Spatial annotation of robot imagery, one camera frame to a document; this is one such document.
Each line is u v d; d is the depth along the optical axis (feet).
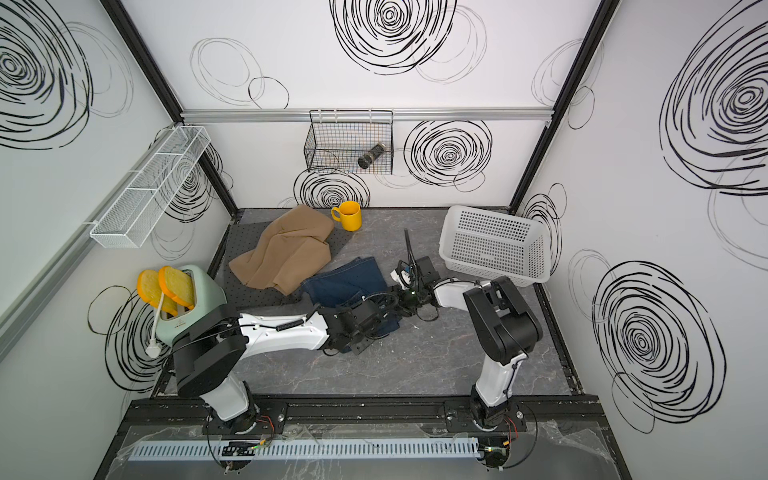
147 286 2.40
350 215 3.56
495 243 3.56
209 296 2.66
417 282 2.58
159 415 2.46
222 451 2.30
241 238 3.66
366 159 2.92
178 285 2.53
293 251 3.24
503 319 1.64
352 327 2.18
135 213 2.38
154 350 2.38
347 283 3.24
